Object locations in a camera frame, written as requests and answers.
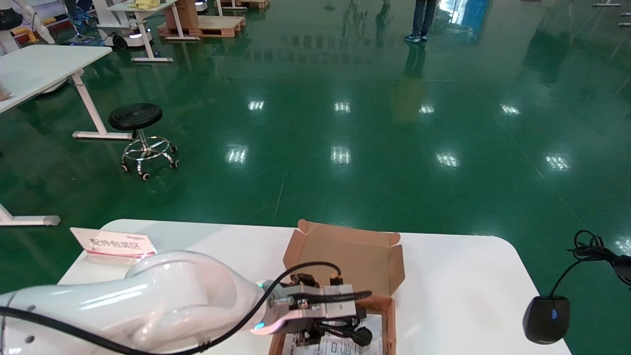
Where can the white printed instruction sheet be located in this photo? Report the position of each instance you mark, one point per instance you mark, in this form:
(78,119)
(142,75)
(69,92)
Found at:
(365,347)

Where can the large white desk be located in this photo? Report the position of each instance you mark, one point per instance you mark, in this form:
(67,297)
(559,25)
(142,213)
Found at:
(39,66)

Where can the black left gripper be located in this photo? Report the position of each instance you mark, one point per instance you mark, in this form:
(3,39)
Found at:
(306,329)

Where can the wooden pallet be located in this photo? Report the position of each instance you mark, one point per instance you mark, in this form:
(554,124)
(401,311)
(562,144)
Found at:
(207,25)

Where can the white table foot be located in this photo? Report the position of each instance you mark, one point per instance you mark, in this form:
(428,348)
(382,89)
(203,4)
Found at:
(29,220)

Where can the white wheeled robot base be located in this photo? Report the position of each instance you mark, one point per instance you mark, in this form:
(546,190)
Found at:
(130,38)

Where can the acrylic sign with pink label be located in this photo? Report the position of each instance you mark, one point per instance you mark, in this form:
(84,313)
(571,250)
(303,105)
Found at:
(116,242)

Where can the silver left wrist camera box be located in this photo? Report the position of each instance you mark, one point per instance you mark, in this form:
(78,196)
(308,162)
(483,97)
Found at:
(337,301)

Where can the black round rolling stool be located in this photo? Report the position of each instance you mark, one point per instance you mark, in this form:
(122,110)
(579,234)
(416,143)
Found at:
(135,116)

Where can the open brown cardboard box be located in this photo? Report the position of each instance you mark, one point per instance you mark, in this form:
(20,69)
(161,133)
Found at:
(355,256)

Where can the standing person in dark trousers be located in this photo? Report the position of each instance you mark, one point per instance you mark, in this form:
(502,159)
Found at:
(424,17)

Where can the yellow cloth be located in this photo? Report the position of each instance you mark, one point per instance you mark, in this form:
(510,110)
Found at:
(144,4)

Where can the small white table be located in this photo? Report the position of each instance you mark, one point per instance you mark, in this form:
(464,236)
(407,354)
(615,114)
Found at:
(143,29)

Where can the brown carton on pallet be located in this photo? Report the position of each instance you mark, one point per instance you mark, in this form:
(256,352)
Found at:
(182,14)

